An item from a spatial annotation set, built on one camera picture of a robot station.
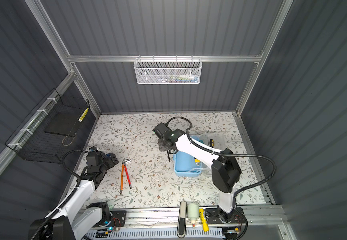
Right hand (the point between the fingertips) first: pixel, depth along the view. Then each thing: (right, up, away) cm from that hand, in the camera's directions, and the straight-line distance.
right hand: (166, 145), depth 86 cm
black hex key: (+2, -5, -4) cm, 7 cm away
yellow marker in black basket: (-45, +18, -5) cm, 49 cm away
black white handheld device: (+9, -35, -15) cm, 40 cm away
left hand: (-34, -8, 0) cm, 35 cm away
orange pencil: (-26, -19, +1) cm, 32 cm away
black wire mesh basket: (-58, +8, -14) cm, 60 cm away
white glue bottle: (+14, -29, -17) cm, 37 cm away
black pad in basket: (-53, +13, -9) cm, 55 cm away
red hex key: (-25, -11, +7) cm, 29 cm away
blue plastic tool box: (+13, -13, +4) cm, 19 cm away
